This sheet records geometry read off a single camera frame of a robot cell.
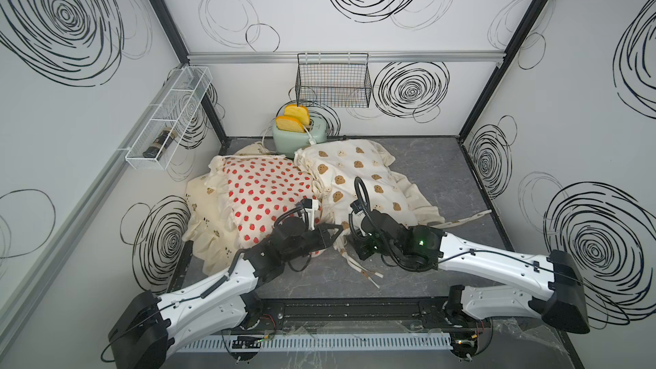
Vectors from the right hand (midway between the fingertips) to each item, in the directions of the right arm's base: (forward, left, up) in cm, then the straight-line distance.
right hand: (349, 239), depth 73 cm
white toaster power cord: (+40, +15, 0) cm, 42 cm away
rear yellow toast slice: (+50, +19, +5) cm, 54 cm away
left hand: (+2, +2, +2) cm, 3 cm away
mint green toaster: (+41, +25, -3) cm, 48 cm away
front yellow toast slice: (+43, +23, +5) cm, 49 cm away
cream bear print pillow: (+23, +2, +1) cm, 23 cm away
